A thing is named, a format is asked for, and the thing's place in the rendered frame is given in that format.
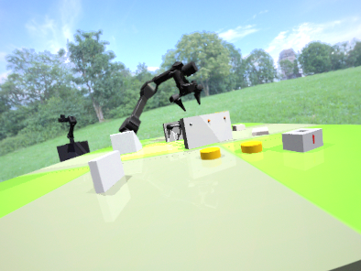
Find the yellow short cylinder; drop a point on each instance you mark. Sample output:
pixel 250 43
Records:
pixel 251 147
pixel 210 153

